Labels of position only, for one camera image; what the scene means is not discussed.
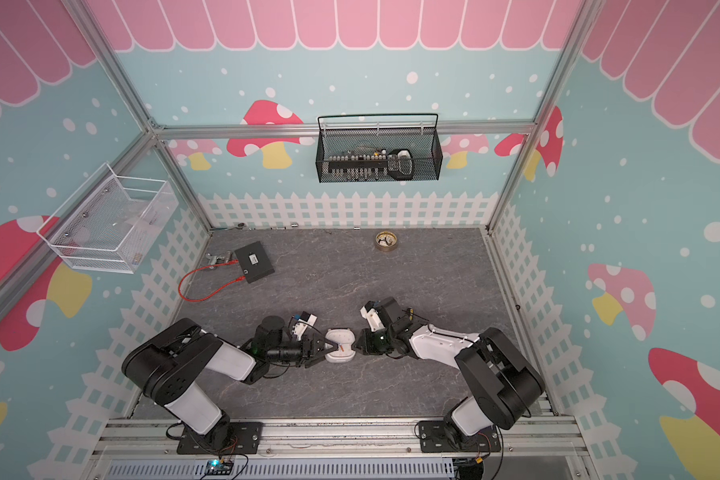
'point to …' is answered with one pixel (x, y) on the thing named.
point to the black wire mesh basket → (379, 155)
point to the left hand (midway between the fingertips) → (333, 356)
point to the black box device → (254, 262)
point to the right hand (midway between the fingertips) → (355, 346)
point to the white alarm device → (344, 338)
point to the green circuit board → (219, 467)
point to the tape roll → (386, 241)
